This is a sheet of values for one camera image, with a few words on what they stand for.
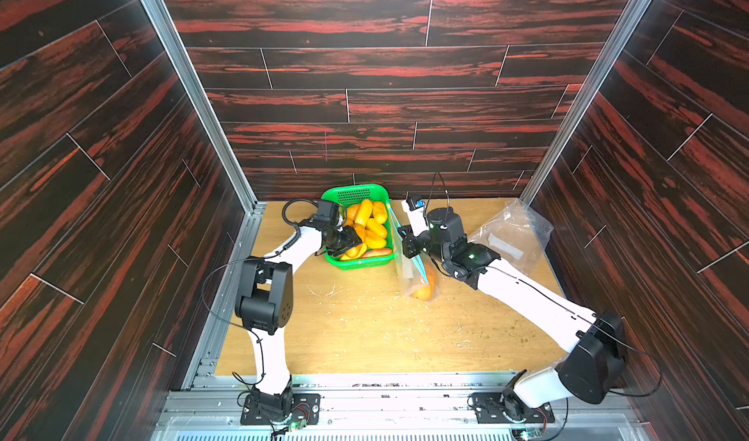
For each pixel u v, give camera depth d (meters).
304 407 0.73
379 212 1.07
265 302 0.52
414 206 0.65
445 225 0.56
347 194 1.15
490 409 0.73
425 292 0.89
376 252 0.99
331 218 0.79
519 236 1.11
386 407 0.75
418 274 0.72
